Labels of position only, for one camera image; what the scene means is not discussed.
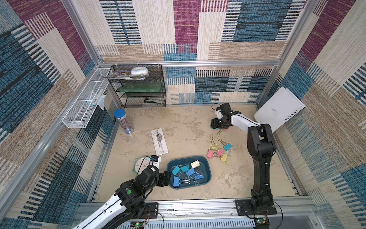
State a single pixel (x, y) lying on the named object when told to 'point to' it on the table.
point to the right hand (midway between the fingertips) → (214, 123)
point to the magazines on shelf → (126, 75)
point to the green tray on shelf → (153, 87)
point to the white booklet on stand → (280, 108)
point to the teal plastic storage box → (205, 167)
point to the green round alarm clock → (140, 163)
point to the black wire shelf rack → (140, 99)
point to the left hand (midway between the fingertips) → (166, 172)
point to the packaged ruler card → (159, 141)
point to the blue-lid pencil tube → (120, 115)
